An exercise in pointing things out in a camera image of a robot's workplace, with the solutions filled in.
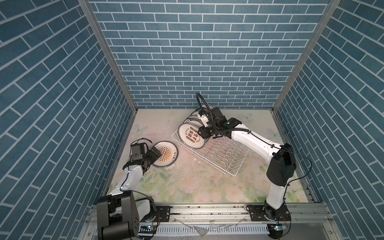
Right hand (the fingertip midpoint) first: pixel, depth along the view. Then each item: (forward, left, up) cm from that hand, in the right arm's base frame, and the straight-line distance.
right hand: (199, 129), depth 85 cm
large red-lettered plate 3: (+17, -3, +1) cm, 18 cm away
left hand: (-11, +26, -12) cm, 31 cm away
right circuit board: (-42, -41, -22) cm, 63 cm away
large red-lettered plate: (+3, +6, -9) cm, 11 cm away
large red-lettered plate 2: (+2, 0, +12) cm, 12 cm away
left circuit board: (-47, +22, -21) cm, 56 cm away
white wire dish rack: (-4, -16, -17) cm, 23 cm away
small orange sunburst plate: (-9, +18, -15) cm, 25 cm away
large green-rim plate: (+8, +4, -1) cm, 9 cm away
